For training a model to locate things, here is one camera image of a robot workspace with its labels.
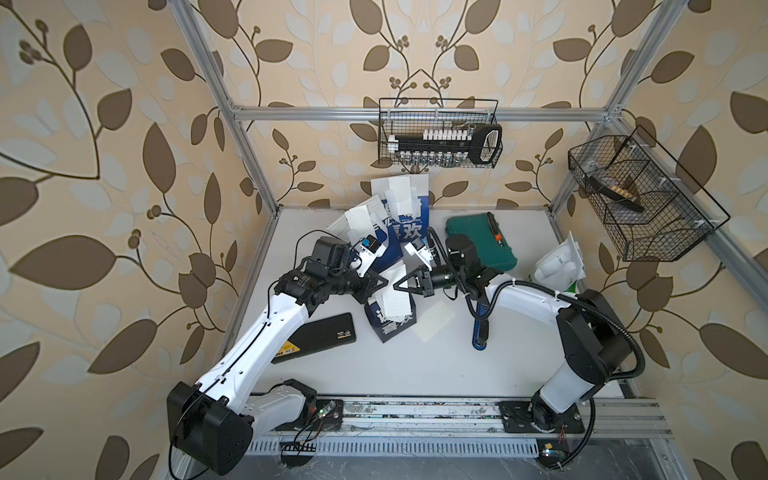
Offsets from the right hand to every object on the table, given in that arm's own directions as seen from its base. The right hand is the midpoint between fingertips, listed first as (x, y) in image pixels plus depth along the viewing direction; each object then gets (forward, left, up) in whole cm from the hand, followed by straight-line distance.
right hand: (395, 287), depth 77 cm
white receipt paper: (+34, -3, +5) cm, 34 cm away
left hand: (0, +3, +5) cm, 6 cm away
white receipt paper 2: (-3, 0, -2) cm, 4 cm away
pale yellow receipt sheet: (-2, -11, -19) cm, 22 cm away
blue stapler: (-6, -25, -16) cm, 30 cm away
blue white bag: (+22, +6, +3) cm, 23 cm away
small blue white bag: (-7, +3, -11) cm, 13 cm away
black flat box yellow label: (-5, +23, -17) cm, 29 cm away
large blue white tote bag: (+30, -5, -11) cm, 33 cm away
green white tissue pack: (+5, -46, -2) cm, 47 cm away
